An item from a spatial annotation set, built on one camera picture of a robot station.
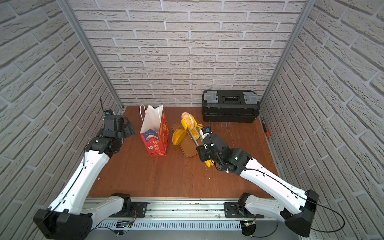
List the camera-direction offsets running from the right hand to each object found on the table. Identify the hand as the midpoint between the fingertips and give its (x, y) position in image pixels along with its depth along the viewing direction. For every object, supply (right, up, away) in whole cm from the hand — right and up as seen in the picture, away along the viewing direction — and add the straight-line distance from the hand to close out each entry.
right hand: (202, 146), depth 72 cm
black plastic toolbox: (+19, +23, +25) cm, 39 cm away
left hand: (-41, +11, +3) cm, 42 cm away
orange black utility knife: (+49, +8, +38) cm, 63 cm away
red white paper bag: (-24, +8, +1) cm, 25 cm away
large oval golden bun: (-14, +3, +19) cm, 24 cm away
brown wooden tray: (-9, -4, +27) cm, 29 cm away
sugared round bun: (-7, +14, +6) cm, 16 cm away
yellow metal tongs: (+2, -6, -8) cm, 10 cm away
